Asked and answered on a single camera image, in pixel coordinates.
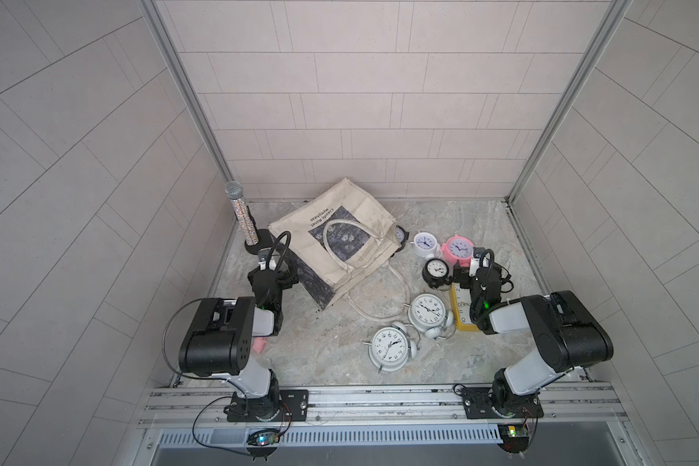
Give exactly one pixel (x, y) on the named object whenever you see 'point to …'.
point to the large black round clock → (402, 237)
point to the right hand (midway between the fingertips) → (472, 257)
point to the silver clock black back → (390, 348)
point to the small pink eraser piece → (258, 344)
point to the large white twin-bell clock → (427, 313)
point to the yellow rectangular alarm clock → (461, 302)
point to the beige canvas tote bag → (337, 238)
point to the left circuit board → (264, 437)
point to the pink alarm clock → (458, 248)
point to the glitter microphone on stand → (255, 240)
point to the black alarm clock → (435, 273)
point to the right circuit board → (515, 438)
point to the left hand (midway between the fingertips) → (280, 258)
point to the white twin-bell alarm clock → (426, 246)
